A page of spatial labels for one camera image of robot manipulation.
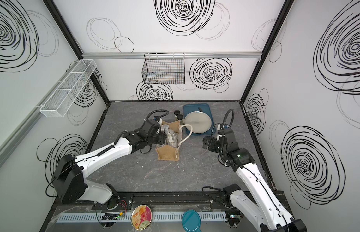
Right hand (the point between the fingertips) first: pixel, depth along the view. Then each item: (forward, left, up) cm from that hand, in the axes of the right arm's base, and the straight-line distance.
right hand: (210, 141), depth 76 cm
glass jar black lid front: (+25, +18, -11) cm, 33 cm away
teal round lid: (-34, +10, -10) cm, 37 cm away
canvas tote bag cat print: (-4, +25, -6) cm, 26 cm away
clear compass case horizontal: (+6, +22, -7) cm, 24 cm away
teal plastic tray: (+41, +11, -18) cm, 46 cm away
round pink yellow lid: (-33, +34, -13) cm, 49 cm away
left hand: (+5, +26, -4) cm, 27 cm away
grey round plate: (+26, +3, -17) cm, 31 cm away
